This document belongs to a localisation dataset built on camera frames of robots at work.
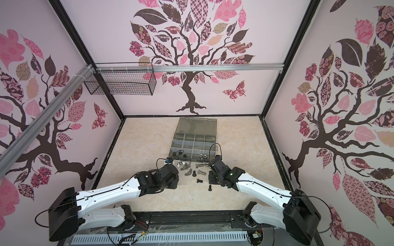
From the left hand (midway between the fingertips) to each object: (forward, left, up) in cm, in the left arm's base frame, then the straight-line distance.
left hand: (175, 182), depth 80 cm
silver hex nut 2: (+18, -17, -4) cm, 25 cm away
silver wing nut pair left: (+11, -4, -5) cm, 13 cm away
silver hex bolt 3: (+8, -13, -5) cm, 16 cm away
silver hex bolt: (+13, -14, -5) cm, 19 cm away
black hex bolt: (+7, -10, -6) cm, 14 cm away
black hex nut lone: (+21, +3, -5) cm, 22 cm away
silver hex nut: (+19, -14, -5) cm, 24 cm away
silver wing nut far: (+14, -1, -4) cm, 14 cm away
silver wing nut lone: (+8, -7, -5) cm, 12 cm away
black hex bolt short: (+3, -12, -5) cm, 14 cm away
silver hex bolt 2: (+13, -18, -5) cm, 22 cm away
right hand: (+3, -19, 0) cm, 19 cm away
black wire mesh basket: (+57, +36, +28) cm, 73 cm away
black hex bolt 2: (-2, -19, -6) cm, 20 cm away
